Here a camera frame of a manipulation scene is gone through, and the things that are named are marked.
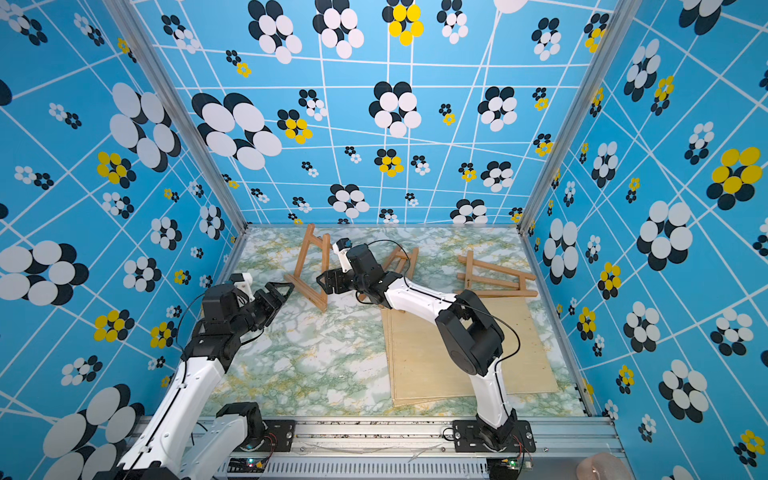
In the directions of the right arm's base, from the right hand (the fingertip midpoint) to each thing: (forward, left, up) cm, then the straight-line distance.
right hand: (331, 274), depth 88 cm
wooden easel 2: (+15, -23, -15) cm, 31 cm away
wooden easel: (-3, +5, -10) cm, 11 cm away
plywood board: (-23, -26, -14) cm, 38 cm away
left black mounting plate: (-39, +10, -14) cm, 43 cm away
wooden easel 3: (+5, -61, -13) cm, 63 cm away
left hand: (-8, +9, +5) cm, 13 cm away
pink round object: (-44, -67, -14) cm, 82 cm away
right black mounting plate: (-39, -37, -15) cm, 56 cm away
